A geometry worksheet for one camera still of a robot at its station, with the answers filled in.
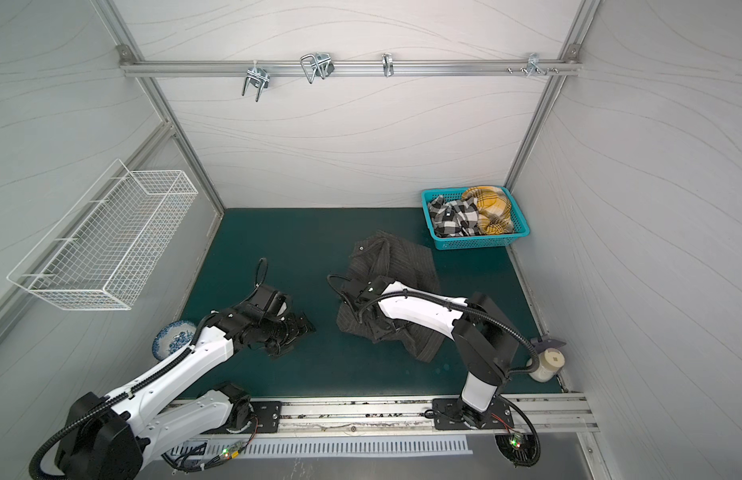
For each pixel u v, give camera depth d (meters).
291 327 0.72
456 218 1.05
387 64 0.78
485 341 0.45
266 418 0.74
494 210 1.05
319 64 0.77
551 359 0.72
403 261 1.00
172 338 0.84
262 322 0.63
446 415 0.71
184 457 0.68
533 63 0.76
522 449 0.73
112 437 0.38
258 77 0.80
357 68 0.78
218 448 0.70
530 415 0.74
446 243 1.04
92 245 0.66
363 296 0.61
